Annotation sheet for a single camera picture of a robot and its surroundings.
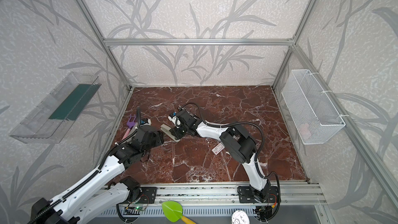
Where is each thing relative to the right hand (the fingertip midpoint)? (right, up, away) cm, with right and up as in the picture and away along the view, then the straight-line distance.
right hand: (174, 127), depth 91 cm
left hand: (-4, 0, -10) cm, 11 cm away
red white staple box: (+26, -12, -3) cm, 29 cm away
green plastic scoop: (+5, -34, -22) cm, 41 cm away
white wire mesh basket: (+63, +9, -30) cm, 70 cm away
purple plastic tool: (-30, 0, +7) cm, 31 cm away
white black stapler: (-5, -2, +1) cm, 6 cm away
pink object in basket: (+67, +2, -19) cm, 69 cm away
